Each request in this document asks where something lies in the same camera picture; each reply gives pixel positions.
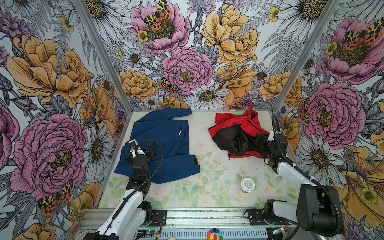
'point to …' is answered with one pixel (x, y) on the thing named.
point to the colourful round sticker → (213, 234)
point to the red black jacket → (235, 135)
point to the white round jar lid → (247, 184)
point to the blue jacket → (169, 136)
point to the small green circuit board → (151, 231)
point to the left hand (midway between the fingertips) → (141, 148)
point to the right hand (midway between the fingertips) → (263, 139)
